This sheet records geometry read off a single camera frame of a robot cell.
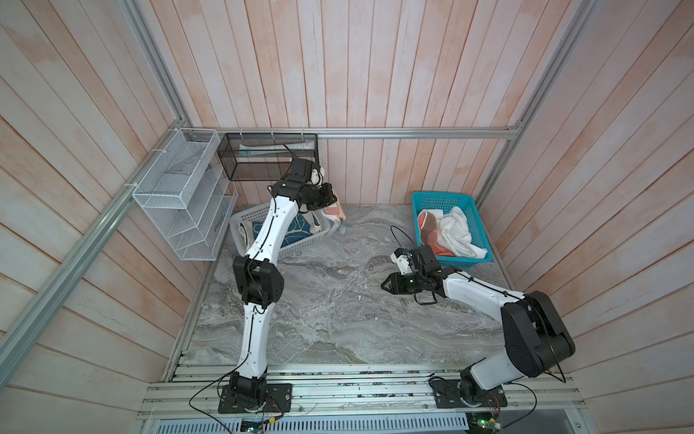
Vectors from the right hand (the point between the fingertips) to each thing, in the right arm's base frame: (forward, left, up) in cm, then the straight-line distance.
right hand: (385, 284), depth 90 cm
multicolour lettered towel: (+18, +18, +18) cm, 30 cm away
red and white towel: (+22, -19, -1) cm, 29 cm away
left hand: (+21, +16, +18) cm, 32 cm away
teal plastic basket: (+41, -29, 0) cm, 50 cm away
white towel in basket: (+24, -29, 0) cm, 37 cm away
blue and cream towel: (+28, +33, -3) cm, 43 cm away
